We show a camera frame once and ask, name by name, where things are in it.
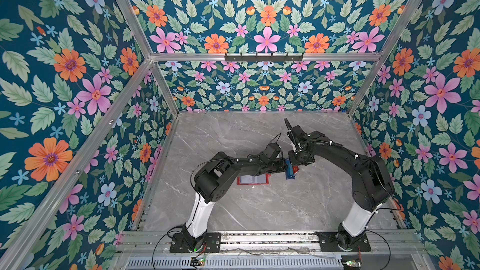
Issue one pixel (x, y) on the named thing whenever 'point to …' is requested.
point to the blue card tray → (289, 169)
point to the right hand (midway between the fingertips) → (294, 161)
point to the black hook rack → (263, 58)
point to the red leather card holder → (259, 179)
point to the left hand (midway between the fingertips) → (292, 164)
